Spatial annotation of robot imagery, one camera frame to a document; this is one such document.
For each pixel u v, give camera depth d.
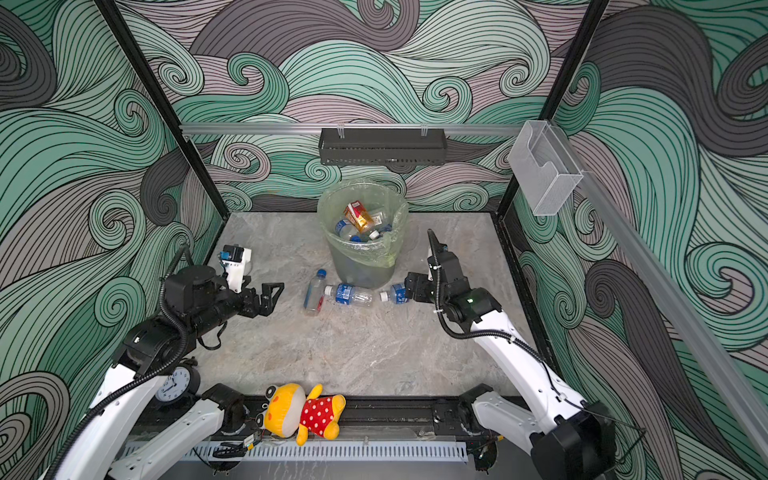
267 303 0.59
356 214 0.88
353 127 0.95
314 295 0.94
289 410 0.68
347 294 0.90
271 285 0.59
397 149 0.95
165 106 0.88
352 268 0.85
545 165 0.78
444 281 0.57
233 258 0.56
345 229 0.89
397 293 0.91
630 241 0.59
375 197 0.94
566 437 0.36
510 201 1.17
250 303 0.57
